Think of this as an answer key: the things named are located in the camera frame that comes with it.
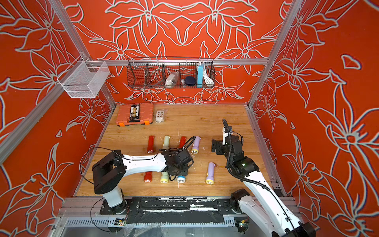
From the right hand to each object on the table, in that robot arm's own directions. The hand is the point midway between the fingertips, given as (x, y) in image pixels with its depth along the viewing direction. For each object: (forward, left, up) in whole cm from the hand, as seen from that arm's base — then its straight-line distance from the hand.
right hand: (217, 139), depth 78 cm
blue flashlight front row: (-17, +20, -14) cm, 30 cm away
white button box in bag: (+27, +38, -13) cm, 49 cm away
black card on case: (+27, +56, -10) cm, 63 cm away
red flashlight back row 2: (+7, +20, -15) cm, 26 cm away
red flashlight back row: (+6, +42, -18) cm, 46 cm away
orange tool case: (+27, +65, -12) cm, 71 cm away
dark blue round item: (+40, +15, +10) cm, 44 cm away
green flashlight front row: (-16, +29, -15) cm, 36 cm away
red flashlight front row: (-16, +38, -14) cm, 44 cm away
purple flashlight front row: (-16, +3, -15) cm, 22 cm away
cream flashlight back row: (+6, +31, -15) cm, 35 cm away
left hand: (-12, +17, -17) cm, 27 cm away
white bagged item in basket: (+34, +27, +13) cm, 46 cm away
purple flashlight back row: (+1, +12, -13) cm, 18 cm away
